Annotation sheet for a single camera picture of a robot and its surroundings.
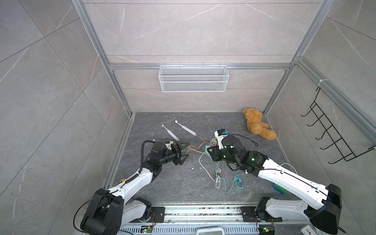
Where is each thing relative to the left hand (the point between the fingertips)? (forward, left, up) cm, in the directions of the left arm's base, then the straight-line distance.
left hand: (192, 147), depth 77 cm
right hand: (-3, -9, +2) cm, 10 cm away
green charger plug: (-2, -7, +2) cm, 7 cm away
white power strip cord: (-3, -64, -22) cm, 68 cm away
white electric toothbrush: (+23, +15, -18) cm, 33 cm away
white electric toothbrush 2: (+26, +3, -18) cm, 32 cm away
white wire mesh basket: (+50, -3, +10) cm, 51 cm away
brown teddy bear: (+19, -43, -7) cm, 47 cm away
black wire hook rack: (-7, -63, +14) cm, 65 cm away
